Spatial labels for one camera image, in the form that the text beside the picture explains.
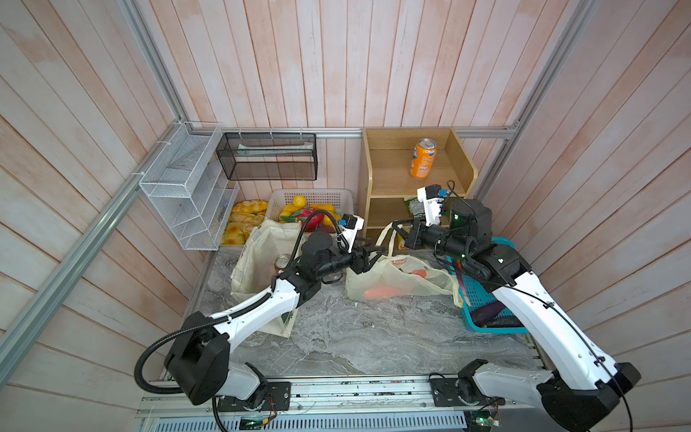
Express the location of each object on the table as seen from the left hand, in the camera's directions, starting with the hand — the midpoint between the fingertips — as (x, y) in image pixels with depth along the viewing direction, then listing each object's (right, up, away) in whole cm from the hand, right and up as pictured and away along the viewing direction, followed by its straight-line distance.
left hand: (379, 251), depth 72 cm
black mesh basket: (-35, +31, +18) cm, 50 cm away
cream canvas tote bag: (-38, -6, +12) cm, 40 cm away
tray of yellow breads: (-51, +12, +38) cm, 64 cm away
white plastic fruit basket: (-10, +20, +44) cm, 49 cm away
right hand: (+2, +7, -6) cm, 10 cm away
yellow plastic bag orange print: (+5, -9, +8) cm, 12 cm away
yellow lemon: (-29, +19, +42) cm, 54 cm away
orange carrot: (+3, -16, +18) cm, 24 cm away
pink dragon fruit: (-26, +11, +30) cm, 41 cm away
